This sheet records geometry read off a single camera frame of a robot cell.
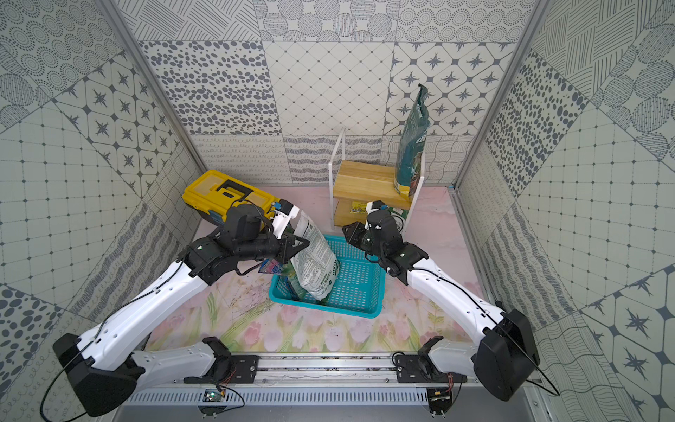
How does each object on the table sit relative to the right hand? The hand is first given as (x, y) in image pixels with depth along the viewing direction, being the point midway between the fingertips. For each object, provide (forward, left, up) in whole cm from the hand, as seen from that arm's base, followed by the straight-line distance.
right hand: (345, 231), depth 78 cm
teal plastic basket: (-9, -5, -23) cm, 25 cm away
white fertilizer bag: (-6, +9, -10) cm, 15 cm away
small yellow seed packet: (+23, -4, -15) cm, 27 cm away
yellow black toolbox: (+20, +49, -4) cm, 53 cm away
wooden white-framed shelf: (+23, -3, -3) cm, 23 cm away
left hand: (-7, +9, +8) cm, 14 cm away
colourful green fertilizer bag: (-10, +17, -6) cm, 20 cm away
